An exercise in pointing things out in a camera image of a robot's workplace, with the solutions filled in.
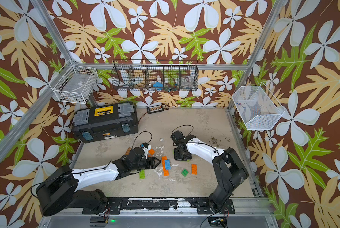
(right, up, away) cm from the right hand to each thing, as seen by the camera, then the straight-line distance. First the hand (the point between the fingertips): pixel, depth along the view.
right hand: (177, 158), depth 89 cm
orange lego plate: (+10, -6, -3) cm, 12 cm away
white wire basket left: (-64, +47, -3) cm, 79 cm away
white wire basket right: (+48, +30, -7) cm, 57 cm away
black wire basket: (-15, +56, +8) cm, 58 cm away
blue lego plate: (-6, -4, -1) cm, 7 cm away
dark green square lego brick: (+4, -8, -4) cm, 10 cm away
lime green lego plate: (-22, -9, -5) cm, 24 cm away
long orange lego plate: (-7, -8, -3) cm, 11 cm away
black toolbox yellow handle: (-47, +23, 0) cm, 52 cm away
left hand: (-11, 0, -5) cm, 13 cm away
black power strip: (-18, +34, +30) cm, 48 cm away
